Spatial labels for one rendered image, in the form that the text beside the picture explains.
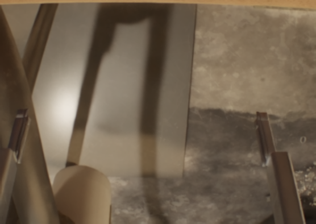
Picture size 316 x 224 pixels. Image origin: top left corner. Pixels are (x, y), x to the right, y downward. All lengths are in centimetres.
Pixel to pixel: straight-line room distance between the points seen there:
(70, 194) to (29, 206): 24
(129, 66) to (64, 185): 27
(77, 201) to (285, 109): 45
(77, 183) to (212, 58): 33
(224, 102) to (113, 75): 19
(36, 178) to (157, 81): 51
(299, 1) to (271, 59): 62
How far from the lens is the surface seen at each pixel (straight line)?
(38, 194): 35
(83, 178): 61
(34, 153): 35
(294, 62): 85
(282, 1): 22
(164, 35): 78
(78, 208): 59
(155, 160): 96
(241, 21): 79
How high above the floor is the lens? 66
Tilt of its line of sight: 48 degrees down
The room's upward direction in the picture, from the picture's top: 179 degrees clockwise
